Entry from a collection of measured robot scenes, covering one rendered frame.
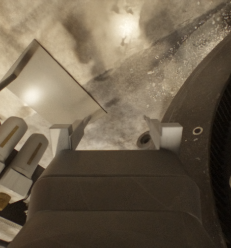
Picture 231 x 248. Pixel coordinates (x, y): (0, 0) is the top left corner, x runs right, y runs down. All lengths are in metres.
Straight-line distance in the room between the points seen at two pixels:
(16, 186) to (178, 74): 0.66
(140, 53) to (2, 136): 0.54
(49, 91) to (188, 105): 0.69
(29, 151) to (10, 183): 0.12
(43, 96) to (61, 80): 0.14
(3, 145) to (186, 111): 0.51
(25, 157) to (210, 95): 0.54
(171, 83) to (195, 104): 0.49
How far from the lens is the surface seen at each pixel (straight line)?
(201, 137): 0.21
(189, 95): 0.28
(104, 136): 0.95
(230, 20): 0.71
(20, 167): 0.61
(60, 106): 0.88
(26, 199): 0.63
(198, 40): 0.70
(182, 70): 0.72
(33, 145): 0.65
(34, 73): 0.84
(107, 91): 0.77
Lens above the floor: 0.65
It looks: 49 degrees down
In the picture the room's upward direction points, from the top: 169 degrees counter-clockwise
